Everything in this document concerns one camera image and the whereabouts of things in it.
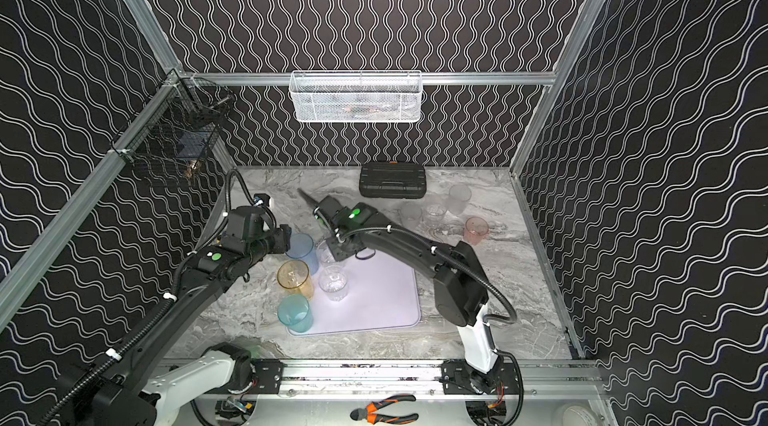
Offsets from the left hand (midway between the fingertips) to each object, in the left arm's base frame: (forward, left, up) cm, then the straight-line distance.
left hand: (279, 224), depth 79 cm
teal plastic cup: (-17, -5, -18) cm, 25 cm away
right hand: (0, -17, -8) cm, 19 cm away
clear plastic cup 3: (+20, -44, -19) cm, 52 cm away
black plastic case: (+32, -29, -15) cm, 46 cm away
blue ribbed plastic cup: (+3, -2, -18) cm, 18 cm away
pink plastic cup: (+17, -59, -20) cm, 64 cm away
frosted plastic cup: (+25, -52, -13) cm, 60 cm away
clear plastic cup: (-7, -14, -17) cm, 23 cm away
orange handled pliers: (-38, -27, -19) cm, 50 cm away
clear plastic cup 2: (0, -10, -15) cm, 18 cm away
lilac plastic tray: (-10, -29, -19) cm, 36 cm away
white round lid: (-35, -76, -20) cm, 86 cm away
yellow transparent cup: (-9, -4, -11) cm, 15 cm away
